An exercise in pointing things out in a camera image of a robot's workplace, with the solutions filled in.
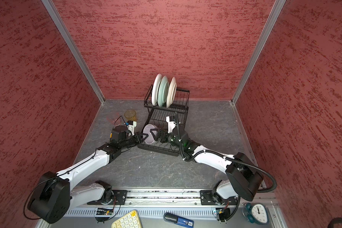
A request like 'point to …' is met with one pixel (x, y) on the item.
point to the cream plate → (172, 92)
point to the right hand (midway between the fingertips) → (154, 133)
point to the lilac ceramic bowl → (150, 138)
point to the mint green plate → (163, 91)
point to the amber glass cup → (131, 114)
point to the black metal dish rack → (157, 121)
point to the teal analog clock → (257, 212)
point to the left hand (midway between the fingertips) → (148, 137)
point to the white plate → (155, 91)
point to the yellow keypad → (131, 220)
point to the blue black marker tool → (170, 217)
